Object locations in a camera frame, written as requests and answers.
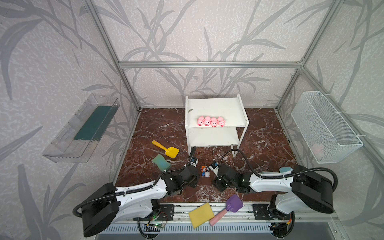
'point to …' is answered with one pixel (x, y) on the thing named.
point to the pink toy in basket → (317, 150)
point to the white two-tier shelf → (231, 109)
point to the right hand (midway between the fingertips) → (213, 175)
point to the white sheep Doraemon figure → (207, 174)
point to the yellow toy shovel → (171, 152)
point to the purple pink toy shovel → (233, 203)
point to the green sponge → (163, 164)
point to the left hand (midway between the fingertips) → (198, 170)
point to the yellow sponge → (201, 214)
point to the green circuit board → (156, 225)
